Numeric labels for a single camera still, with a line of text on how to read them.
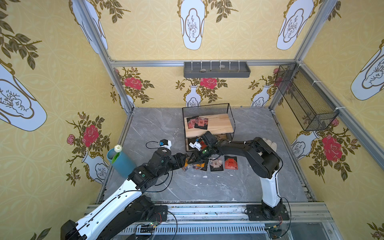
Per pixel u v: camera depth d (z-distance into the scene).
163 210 0.75
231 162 0.92
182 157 0.68
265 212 0.65
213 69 0.92
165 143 0.68
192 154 0.84
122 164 0.75
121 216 0.57
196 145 0.88
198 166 0.90
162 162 0.56
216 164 0.90
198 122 0.90
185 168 0.88
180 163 0.67
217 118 0.93
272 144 0.98
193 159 0.84
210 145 0.78
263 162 0.52
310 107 0.76
